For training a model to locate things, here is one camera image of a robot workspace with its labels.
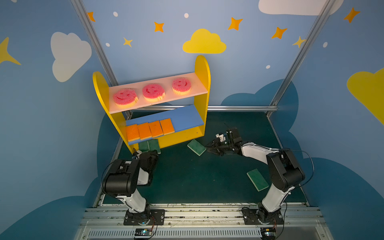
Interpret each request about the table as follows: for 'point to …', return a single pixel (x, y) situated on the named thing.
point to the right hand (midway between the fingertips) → (206, 146)
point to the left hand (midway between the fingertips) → (157, 149)
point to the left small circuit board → (143, 232)
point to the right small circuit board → (268, 232)
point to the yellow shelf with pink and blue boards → (188, 123)
